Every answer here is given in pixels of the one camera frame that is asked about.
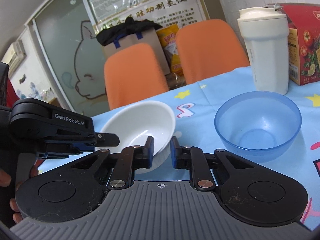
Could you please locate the red cracker box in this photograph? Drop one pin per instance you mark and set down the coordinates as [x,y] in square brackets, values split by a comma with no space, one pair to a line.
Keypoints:
[305,42]

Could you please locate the blue cartoon printed tablecloth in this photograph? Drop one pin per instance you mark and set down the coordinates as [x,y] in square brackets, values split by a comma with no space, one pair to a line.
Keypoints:
[200,100]

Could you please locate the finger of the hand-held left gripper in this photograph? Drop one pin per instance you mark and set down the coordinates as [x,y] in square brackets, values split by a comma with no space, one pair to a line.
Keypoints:
[75,151]
[107,140]

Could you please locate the white air conditioner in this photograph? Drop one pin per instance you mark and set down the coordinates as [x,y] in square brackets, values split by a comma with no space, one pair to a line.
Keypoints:
[15,55]

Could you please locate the orange chair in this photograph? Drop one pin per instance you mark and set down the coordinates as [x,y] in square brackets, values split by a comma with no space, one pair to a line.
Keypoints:
[135,75]
[210,52]

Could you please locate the brown plastic bottle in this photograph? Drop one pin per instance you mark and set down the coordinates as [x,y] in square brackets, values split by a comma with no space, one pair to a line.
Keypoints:
[176,81]

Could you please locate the blue plastic bowl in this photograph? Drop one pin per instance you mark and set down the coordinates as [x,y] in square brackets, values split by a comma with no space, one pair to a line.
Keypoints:
[257,130]

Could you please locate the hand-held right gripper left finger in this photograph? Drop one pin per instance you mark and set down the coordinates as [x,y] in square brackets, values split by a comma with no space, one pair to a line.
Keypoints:
[150,152]

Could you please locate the white tumbler with lid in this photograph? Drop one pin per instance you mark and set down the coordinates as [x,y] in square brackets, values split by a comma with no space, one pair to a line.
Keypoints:
[265,55]

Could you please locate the brown paper bag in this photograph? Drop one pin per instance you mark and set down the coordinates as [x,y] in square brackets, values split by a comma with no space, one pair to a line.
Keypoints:
[150,36]

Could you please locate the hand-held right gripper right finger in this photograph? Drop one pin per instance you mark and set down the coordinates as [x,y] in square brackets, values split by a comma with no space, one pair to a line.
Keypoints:
[173,155]

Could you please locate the black cloth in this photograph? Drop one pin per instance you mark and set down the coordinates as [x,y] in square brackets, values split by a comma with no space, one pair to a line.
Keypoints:
[130,28]

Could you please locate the frosted glass cartoon door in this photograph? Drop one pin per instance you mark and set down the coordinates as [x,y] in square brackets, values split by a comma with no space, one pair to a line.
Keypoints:
[62,55]

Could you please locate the white bowl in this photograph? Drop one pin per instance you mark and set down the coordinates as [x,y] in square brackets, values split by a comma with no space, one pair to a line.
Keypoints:
[140,120]

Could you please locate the yellow snack packet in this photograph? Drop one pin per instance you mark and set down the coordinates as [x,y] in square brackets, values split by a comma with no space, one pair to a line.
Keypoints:
[170,47]

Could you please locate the framed wall poster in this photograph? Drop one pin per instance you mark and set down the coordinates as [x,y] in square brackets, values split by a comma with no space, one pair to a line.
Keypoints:
[170,7]

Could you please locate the person's left hand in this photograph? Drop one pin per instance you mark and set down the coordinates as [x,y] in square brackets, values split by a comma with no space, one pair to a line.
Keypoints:
[5,178]

